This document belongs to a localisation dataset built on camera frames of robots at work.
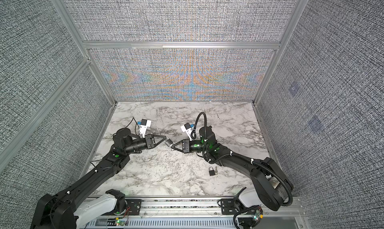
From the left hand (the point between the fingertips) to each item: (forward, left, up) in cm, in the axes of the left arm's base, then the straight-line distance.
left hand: (165, 138), depth 73 cm
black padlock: (-1, -1, -1) cm, 2 cm away
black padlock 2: (-10, -24, -22) cm, 34 cm away
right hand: (-3, -3, -3) cm, 5 cm away
